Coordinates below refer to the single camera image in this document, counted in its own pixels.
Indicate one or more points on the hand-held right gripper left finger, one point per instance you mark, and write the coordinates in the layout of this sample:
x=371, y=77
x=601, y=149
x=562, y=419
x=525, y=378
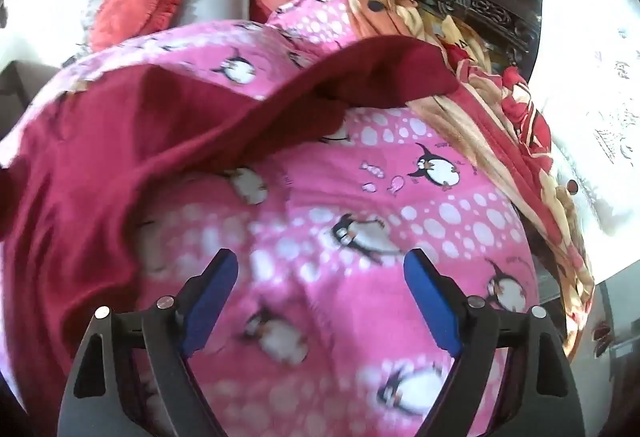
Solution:
x=212, y=297

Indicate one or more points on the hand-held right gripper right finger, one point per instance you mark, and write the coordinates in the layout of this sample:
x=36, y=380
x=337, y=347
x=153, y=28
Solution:
x=432, y=302

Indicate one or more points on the dark red garment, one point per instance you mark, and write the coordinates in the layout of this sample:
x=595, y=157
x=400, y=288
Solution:
x=100, y=157

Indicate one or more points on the pink penguin print blanket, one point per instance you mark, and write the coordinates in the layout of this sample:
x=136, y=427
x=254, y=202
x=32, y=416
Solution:
x=350, y=177

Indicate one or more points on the orange red floral blanket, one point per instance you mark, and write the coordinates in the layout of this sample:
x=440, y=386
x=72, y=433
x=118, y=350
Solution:
x=500, y=117

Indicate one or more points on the white embroidered cloth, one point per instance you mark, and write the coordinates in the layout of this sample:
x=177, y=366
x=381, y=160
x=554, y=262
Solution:
x=590, y=67

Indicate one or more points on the small red heart pillow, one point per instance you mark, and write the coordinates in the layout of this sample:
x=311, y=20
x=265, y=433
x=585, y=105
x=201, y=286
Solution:
x=132, y=12

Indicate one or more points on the carved dark wooden headboard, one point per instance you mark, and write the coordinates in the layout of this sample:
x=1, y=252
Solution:
x=475, y=7

